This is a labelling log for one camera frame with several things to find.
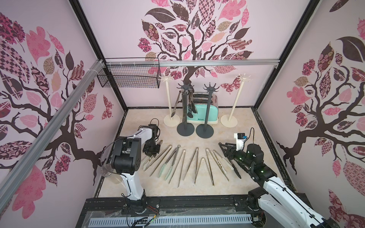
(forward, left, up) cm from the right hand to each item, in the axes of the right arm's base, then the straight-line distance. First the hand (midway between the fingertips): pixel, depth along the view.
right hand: (224, 143), depth 78 cm
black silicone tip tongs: (+23, +17, +8) cm, 30 cm away
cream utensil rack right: (+30, -14, -17) cm, 37 cm away
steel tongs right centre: (+5, +7, -18) cm, 20 cm away
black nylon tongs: (-5, -8, -17) cm, 19 cm away
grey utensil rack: (+21, +6, -18) cm, 29 cm away
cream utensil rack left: (+32, +35, -17) cm, 50 cm away
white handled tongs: (-5, 0, -17) cm, 18 cm away
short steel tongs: (-8, +14, -17) cm, 24 cm away
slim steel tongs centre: (+5, +14, -18) cm, 23 cm away
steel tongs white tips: (-4, +46, -15) cm, 49 cm away
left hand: (+1, +43, -17) cm, 46 cm away
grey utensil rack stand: (+23, +21, -18) cm, 36 cm away
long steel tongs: (+4, +23, -18) cm, 29 cm away
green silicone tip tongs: (0, +32, -16) cm, 36 cm away
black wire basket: (+47, +57, +17) cm, 76 cm away
